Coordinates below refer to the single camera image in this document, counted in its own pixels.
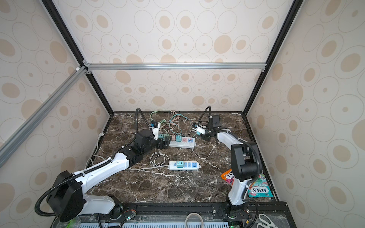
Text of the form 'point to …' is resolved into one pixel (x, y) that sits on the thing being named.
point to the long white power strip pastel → (186, 142)
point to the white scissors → (271, 225)
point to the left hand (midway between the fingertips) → (168, 134)
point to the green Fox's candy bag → (260, 187)
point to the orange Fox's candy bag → (228, 176)
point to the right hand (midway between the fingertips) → (204, 129)
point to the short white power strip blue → (188, 166)
